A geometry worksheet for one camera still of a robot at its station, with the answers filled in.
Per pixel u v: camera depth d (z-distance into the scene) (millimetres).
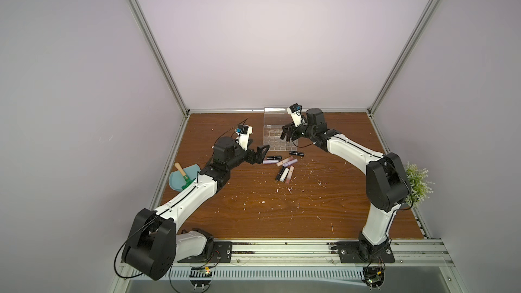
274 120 1066
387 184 487
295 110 791
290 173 922
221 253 729
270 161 973
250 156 711
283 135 932
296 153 998
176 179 941
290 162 971
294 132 812
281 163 958
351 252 725
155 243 403
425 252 742
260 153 724
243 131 696
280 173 922
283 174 922
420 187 722
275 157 975
